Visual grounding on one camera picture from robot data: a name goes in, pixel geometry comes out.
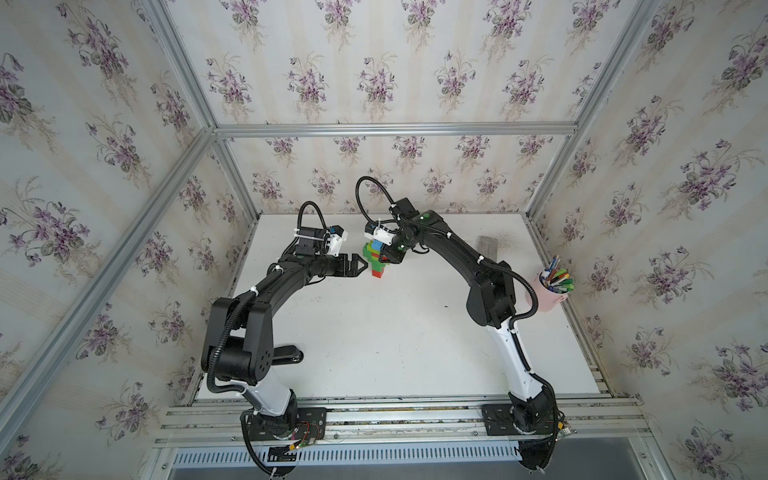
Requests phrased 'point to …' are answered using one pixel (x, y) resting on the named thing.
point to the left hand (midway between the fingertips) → (355, 264)
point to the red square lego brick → (375, 273)
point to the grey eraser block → (488, 247)
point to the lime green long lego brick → (370, 247)
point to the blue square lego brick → (376, 244)
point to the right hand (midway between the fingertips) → (389, 252)
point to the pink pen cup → (546, 300)
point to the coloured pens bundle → (555, 278)
